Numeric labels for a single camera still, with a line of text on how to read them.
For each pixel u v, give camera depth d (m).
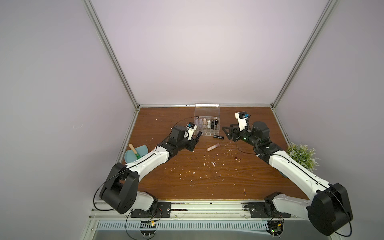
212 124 1.01
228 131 0.71
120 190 0.42
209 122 1.03
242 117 0.67
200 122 1.03
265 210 0.72
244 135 0.67
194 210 0.75
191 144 0.75
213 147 0.95
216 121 1.01
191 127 0.76
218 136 1.00
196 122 1.03
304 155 0.73
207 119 1.01
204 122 1.02
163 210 0.73
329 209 0.39
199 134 0.85
